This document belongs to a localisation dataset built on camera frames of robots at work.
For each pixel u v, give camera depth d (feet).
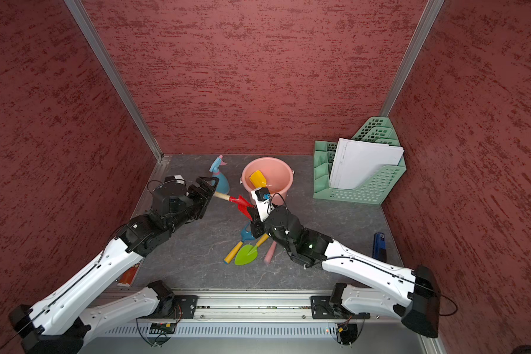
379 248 2.79
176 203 1.65
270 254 2.78
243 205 2.24
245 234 3.02
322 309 2.39
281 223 1.60
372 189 3.09
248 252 2.84
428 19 2.39
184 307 2.44
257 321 2.36
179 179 2.12
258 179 3.24
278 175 3.11
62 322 1.28
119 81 2.94
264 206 1.89
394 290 1.35
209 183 2.00
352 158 2.98
